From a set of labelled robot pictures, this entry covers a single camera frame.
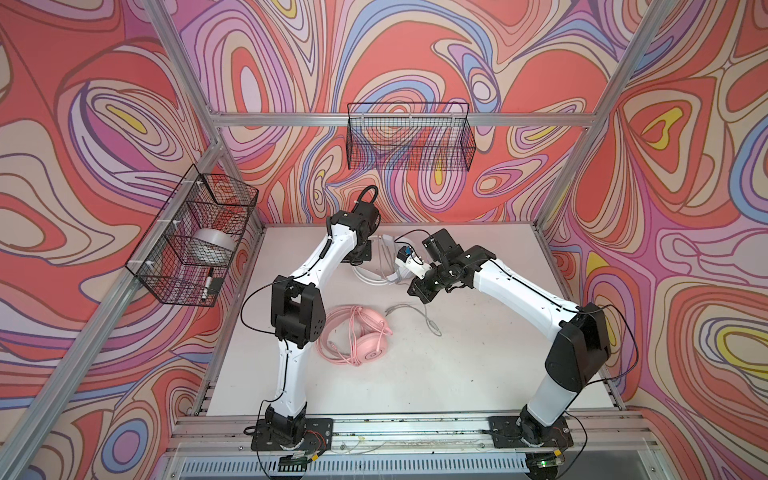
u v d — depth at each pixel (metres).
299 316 0.54
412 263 0.73
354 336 0.82
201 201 0.74
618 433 0.75
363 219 0.72
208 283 0.72
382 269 0.89
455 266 0.61
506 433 0.73
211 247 0.71
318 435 0.73
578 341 0.44
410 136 0.96
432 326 0.81
